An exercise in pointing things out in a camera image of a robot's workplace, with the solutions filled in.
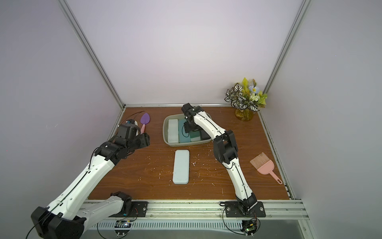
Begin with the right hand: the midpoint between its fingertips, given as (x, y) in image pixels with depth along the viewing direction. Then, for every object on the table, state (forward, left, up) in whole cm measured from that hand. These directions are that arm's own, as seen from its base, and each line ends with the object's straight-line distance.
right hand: (193, 126), depth 98 cm
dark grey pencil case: (-4, -7, -4) cm, 9 cm away
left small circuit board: (-55, +33, -11) cm, 66 cm away
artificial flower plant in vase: (+8, -32, +17) cm, 38 cm away
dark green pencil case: (-7, -1, -1) cm, 7 cm away
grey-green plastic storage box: (-2, +19, -3) cm, 20 cm away
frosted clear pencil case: (-1, +14, -4) cm, 15 cm away
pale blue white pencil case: (-27, +6, -6) cm, 28 cm away
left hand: (-17, +24, +13) cm, 32 cm away
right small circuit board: (-53, -29, -10) cm, 61 cm away
